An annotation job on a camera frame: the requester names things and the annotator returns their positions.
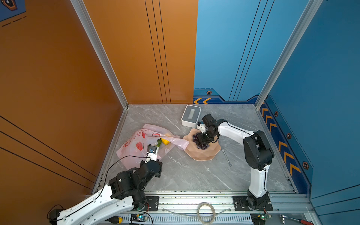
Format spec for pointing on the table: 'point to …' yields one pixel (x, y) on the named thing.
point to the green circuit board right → (259, 218)
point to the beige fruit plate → (193, 152)
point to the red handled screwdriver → (303, 221)
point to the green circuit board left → (138, 217)
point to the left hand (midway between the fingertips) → (161, 158)
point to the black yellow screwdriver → (115, 219)
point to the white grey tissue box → (191, 116)
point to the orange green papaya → (159, 140)
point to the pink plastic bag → (133, 150)
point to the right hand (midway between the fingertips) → (199, 142)
